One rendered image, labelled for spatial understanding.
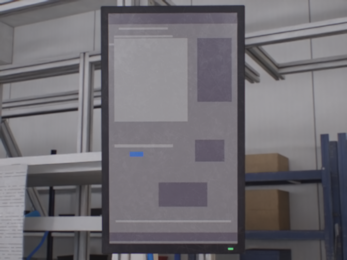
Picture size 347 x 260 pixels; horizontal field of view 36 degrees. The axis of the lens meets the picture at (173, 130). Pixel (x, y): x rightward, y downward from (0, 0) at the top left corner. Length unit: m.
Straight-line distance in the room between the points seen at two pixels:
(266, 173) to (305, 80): 1.01
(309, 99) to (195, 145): 3.74
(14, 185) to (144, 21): 0.70
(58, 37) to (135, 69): 5.13
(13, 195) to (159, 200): 0.60
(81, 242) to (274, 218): 2.37
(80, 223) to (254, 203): 2.86
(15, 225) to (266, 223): 2.94
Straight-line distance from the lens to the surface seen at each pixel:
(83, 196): 2.14
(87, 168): 1.57
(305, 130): 4.75
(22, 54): 6.49
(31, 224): 1.68
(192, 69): 1.10
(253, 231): 4.28
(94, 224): 1.54
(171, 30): 1.11
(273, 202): 4.27
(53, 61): 2.36
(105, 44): 1.12
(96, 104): 2.76
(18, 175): 1.59
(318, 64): 2.38
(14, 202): 1.59
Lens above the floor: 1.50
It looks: 10 degrees up
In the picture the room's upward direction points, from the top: straight up
